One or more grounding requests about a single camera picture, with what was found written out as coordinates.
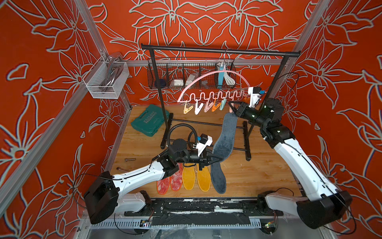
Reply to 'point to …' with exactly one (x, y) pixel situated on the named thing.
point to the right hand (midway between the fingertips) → (226, 102)
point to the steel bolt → (126, 159)
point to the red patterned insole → (163, 185)
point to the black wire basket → (178, 73)
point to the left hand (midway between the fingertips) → (221, 158)
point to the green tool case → (150, 120)
